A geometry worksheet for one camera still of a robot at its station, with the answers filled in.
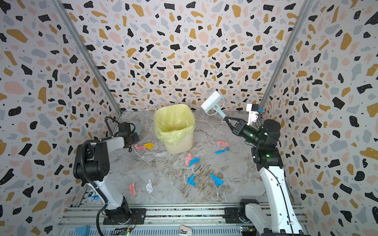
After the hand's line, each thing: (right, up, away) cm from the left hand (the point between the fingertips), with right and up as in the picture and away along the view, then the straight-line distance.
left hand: (133, 135), depth 100 cm
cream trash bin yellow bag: (+28, +6, +1) cm, 29 cm away
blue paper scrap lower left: (+40, -26, -15) cm, 50 cm away
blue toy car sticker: (-11, -32, -21) cm, 40 cm away
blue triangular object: (-10, -43, -31) cm, 54 cm away
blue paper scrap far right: (+58, -11, -1) cm, 59 cm away
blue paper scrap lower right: (+56, -26, -14) cm, 63 cm away
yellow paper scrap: (+11, -7, 0) cm, 13 cm away
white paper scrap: (+17, -28, -18) cm, 37 cm away
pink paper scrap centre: (+37, -15, -5) cm, 41 cm away
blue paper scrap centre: (+42, -16, -5) cm, 45 cm away
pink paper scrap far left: (+5, -8, -2) cm, 10 cm away
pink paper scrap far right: (+62, -7, +2) cm, 63 cm away
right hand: (+55, +10, -38) cm, 68 cm away
